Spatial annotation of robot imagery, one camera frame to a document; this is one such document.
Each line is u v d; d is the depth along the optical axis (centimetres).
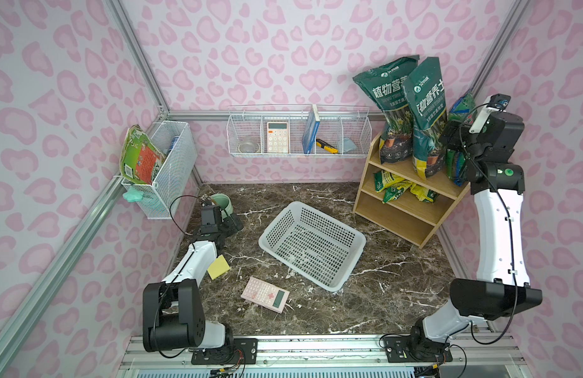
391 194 87
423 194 88
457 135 59
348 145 101
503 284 41
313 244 98
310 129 88
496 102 53
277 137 94
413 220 88
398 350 72
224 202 97
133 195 62
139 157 73
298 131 98
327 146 98
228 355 68
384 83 72
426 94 65
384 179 92
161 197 72
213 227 69
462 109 68
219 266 94
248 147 96
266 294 84
